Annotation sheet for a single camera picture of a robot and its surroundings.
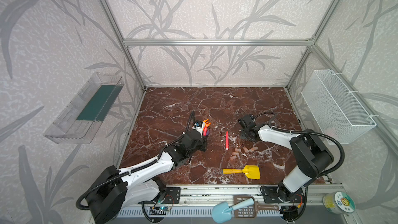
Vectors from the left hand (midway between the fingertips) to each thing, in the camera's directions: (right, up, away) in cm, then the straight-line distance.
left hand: (209, 132), depth 82 cm
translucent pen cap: (+27, -11, +7) cm, 29 cm away
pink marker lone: (+11, -7, +9) cm, 15 cm away
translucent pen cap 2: (+17, -12, +6) cm, 21 cm away
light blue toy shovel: (+6, -33, -13) cm, 36 cm away
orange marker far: (-3, +3, +19) cm, 20 cm away
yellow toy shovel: (+22, -20, -3) cm, 30 cm away
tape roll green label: (+55, -26, -17) cm, 64 cm away
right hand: (+22, -1, +13) cm, 26 cm away
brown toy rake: (+19, -34, -12) cm, 41 cm away
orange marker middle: (-1, +2, +17) cm, 17 cm away
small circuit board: (-22, -34, -11) cm, 43 cm away
